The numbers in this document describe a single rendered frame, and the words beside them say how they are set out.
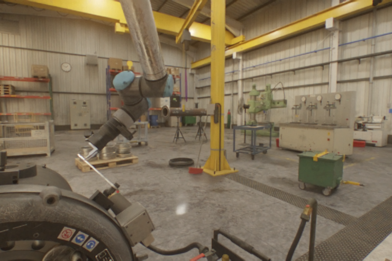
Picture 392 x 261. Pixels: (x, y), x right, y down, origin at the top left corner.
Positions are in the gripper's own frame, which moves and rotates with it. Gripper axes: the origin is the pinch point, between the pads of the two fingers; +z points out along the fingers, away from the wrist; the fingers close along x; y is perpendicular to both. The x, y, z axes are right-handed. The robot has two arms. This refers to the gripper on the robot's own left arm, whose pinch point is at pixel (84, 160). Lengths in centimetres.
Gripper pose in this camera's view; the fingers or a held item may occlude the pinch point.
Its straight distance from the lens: 92.8
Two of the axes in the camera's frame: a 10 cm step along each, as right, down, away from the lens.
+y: -8.0, -5.6, 2.3
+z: -6.0, 6.9, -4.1
